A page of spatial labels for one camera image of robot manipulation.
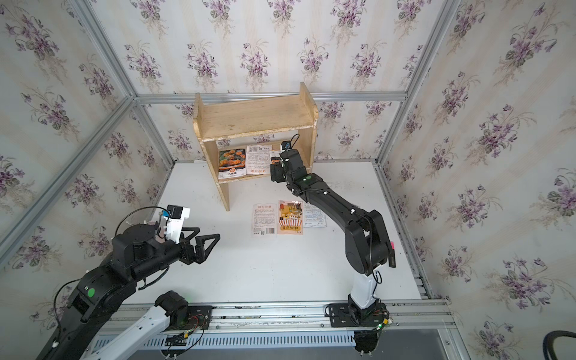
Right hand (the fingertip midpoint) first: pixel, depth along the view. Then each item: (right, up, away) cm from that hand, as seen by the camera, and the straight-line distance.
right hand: (283, 165), depth 88 cm
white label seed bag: (-11, +3, +4) cm, 12 cm away
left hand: (-19, -22, -26) cm, 39 cm away
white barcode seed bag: (-9, -24, +9) cm, 27 cm away
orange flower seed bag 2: (-4, +4, +5) cm, 7 cm away
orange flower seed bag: (-21, +1, +3) cm, 22 cm away
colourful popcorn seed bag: (+3, -23, +10) cm, 25 cm away
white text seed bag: (+13, -22, +10) cm, 28 cm away
